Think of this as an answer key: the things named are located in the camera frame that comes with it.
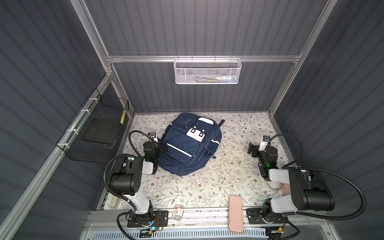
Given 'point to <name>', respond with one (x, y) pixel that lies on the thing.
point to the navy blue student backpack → (192, 141)
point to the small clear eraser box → (178, 212)
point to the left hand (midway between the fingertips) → (156, 140)
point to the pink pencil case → (236, 213)
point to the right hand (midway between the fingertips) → (260, 144)
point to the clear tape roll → (273, 186)
